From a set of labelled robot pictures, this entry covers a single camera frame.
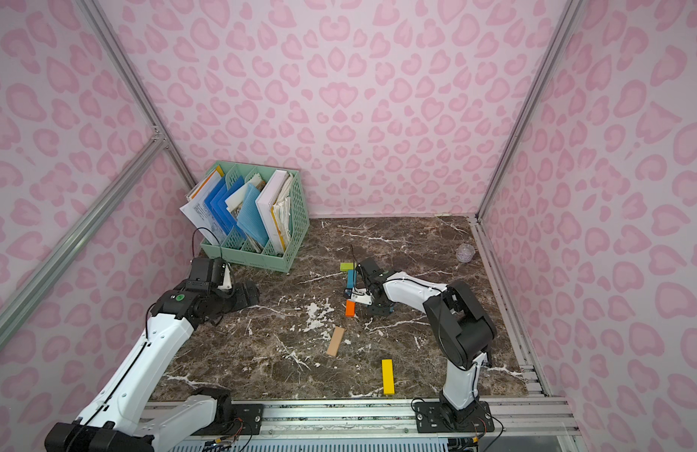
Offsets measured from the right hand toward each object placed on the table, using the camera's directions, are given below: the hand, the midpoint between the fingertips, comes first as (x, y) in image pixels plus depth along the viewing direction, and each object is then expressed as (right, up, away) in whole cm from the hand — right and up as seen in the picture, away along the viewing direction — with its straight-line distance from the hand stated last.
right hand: (379, 298), depth 95 cm
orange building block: (-10, -3, -3) cm, 10 cm away
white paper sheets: (-60, +30, -2) cm, 67 cm away
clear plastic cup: (+33, +15, +11) cm, 38 cm away
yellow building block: (+1, -19, -17) cm, 25 cm away
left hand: (-39, +5, -16) cm, 42 cm away
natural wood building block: (-14, -11, -9) cm, 20 cm away
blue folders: (-55, +32, 0) cm, 64 cm away
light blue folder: (-42, +27, -5) cm, 50 cm away
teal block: (-10, +7, +5) cm, 13 cm away
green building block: (-11, +10, +9) cm, 18 cm away
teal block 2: (-10, +4, -11) cm, 15 cm away
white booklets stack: (-34, +31, -7) cm, 46 cm away
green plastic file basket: (-50, +17, +5) cm, 53 cm away
